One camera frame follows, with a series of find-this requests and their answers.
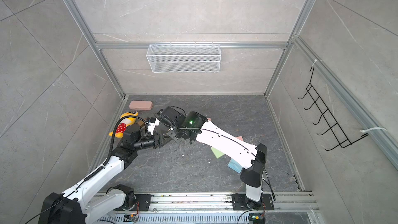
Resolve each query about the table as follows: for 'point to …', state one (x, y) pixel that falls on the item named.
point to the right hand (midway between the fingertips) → (180, 127)
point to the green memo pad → (216, 153)
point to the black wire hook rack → (339, 136)
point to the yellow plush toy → (124, 123)
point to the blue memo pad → (235, 166)
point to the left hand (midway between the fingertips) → (175, 135)
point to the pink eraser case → (143, 105)
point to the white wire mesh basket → (186, 58)
